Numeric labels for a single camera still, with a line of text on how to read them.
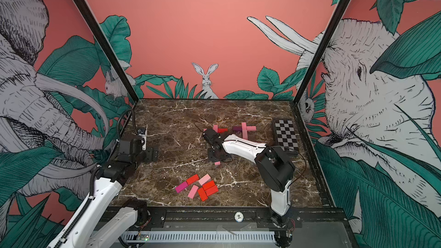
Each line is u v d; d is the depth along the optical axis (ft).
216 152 2.50
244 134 3.40
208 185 2.76
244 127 3.44
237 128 3.50
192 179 2.81
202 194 2.63
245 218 2.45
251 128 3.48
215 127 3.55
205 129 3.44
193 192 2.63
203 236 2.31
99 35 2.82
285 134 3.26
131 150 1.88
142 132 2.24
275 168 1.58
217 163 2.84
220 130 3.42
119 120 3.43
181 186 2.71
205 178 2.81
